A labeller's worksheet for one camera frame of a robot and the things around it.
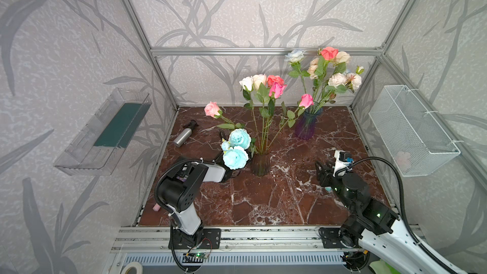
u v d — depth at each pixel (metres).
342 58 0.81
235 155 0.56
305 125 0.99
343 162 0.61
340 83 0.79
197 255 0.71
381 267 0.67
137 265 0.68
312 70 0.86
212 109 0.63
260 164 0.91
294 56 0.81
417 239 0.47
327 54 0.81
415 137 0.64
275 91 0.65
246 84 0.71
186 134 1.05
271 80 0.74
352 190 0.53
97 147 0.64
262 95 0.73
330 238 0.74
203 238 0.72
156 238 0.75
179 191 0.47
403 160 0.73
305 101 0.67
